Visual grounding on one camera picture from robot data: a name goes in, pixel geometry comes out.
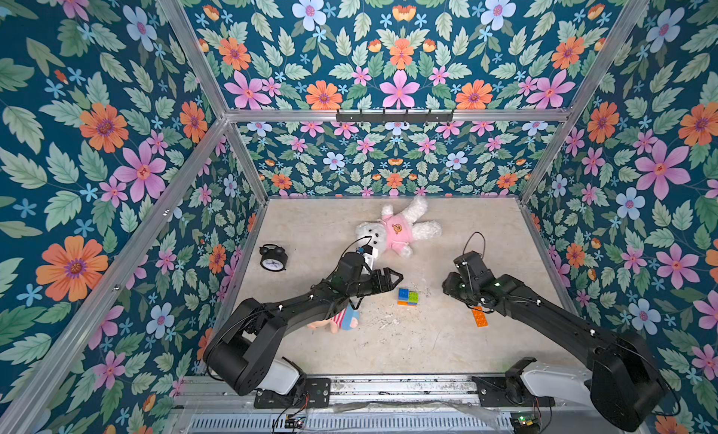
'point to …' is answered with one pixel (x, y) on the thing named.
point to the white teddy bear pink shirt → (394, 233)
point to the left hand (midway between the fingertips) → (399, 279)
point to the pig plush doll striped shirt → (348, 319)
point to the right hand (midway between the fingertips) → (444, 285)
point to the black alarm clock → (274, 258)
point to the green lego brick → (413, 297)
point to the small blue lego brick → (403, 294)
